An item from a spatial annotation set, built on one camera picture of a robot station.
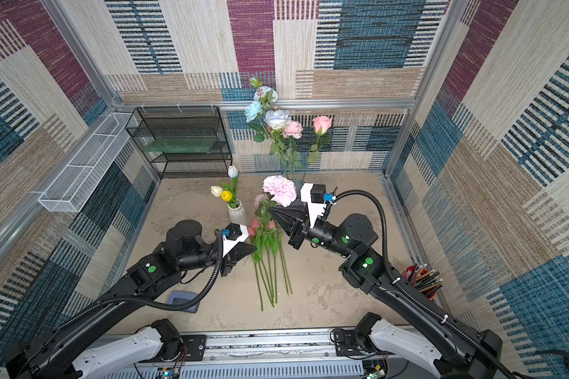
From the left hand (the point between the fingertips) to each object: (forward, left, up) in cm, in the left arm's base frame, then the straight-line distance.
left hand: (254, 247), depth 66 cm
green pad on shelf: (+48, +24, -1) cm, 54 cm away
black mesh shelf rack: (+59, +34, +3) cm, 68 cm away
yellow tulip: (+15, +9, +4) cm, 18 cm away
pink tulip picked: (+15, -4, -23) cm, 28 cm away
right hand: (+2, -6, +14) cm, 15 cm away
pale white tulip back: (+26, +9, +3) cm, 28 cm away
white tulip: (+19, +13, +3) cm, 23 cm away
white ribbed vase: (+20, +9, -12) cm, 25 cm away
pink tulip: (+22, -2, -24) cm, 32 cm away
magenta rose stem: (+6, -8, -27) cm, 29 cm away
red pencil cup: (-5, -51, -13) cm, 53 cm away
